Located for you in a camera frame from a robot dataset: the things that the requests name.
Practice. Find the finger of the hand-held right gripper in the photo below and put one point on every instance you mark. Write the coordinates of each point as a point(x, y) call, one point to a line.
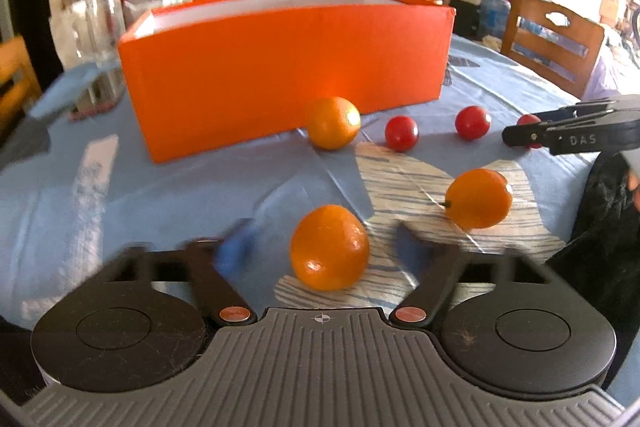
point(525, 136)
point(575, 108)

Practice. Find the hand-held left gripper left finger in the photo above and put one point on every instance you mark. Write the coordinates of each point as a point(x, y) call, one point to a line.
point(232, 247)

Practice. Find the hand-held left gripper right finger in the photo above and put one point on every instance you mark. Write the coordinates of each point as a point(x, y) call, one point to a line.
point(417, 244)

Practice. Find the red cherry tomato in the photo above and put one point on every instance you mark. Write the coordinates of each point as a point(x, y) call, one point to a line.
point(472, 122)
point(529, 123)
point(401, 133)

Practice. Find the small orange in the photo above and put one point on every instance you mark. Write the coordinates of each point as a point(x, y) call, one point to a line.
point(479, 199)
point(332, 123)
point(329, 248)

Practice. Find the orange cardboard box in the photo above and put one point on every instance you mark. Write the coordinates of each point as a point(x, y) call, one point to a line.
point(280, 72)

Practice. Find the person's right forearm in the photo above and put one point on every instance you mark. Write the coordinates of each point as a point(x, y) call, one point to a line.
point(600, 247)

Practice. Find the large blue water jug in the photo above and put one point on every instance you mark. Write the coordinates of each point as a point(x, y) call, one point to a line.
point(495, 14)

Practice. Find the smartphone with pink case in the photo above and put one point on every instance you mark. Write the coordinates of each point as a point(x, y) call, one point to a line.
point(90, 109)

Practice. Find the clear glass mug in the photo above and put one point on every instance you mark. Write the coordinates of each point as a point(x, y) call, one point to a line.
point(85, 32)

